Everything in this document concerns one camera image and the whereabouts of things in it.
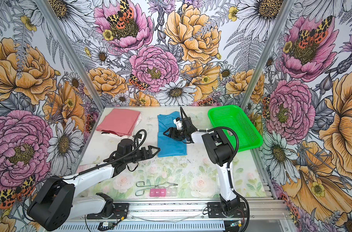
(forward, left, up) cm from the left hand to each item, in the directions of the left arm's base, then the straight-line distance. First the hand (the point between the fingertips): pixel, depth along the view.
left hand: (155, 154), depth 84 cm
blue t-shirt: (+10, -6, -8) cm, 14 cm away
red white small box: (-5, +41, -6) cm, 42 cm away
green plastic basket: (+34, -56, -7) cm, 66 cm away
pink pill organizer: (-18, -5, -8) cm, 20 cm away
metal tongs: (-18, +8, -9) cm, 22 cm away
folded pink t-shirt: (+30, +30, -6) cm, 42 cm away
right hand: (+16, -6, -6) cm, 18 cm away
